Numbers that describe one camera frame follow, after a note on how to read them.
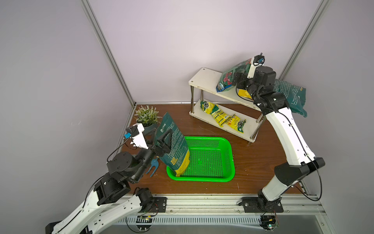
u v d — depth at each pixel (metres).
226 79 0.74
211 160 0.89
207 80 0.86
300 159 0.41
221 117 0.98
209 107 1.05
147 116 0.90
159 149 0.49
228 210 0.73
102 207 0.40
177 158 0.75
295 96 0.68
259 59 0.55
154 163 0.90
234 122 0.97
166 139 0.48
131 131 0.45
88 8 0.71
